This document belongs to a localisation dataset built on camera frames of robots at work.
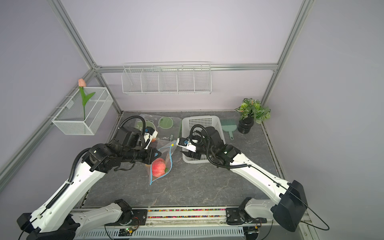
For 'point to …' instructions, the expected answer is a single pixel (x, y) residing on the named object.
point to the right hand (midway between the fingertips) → (184, 142)
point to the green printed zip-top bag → (168, 128)
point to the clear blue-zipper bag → (165, 153)
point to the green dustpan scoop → (230, 125)
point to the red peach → (158, 166)
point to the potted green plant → (251, 109)
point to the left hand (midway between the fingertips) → (160, 156)
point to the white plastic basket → (214, 121)
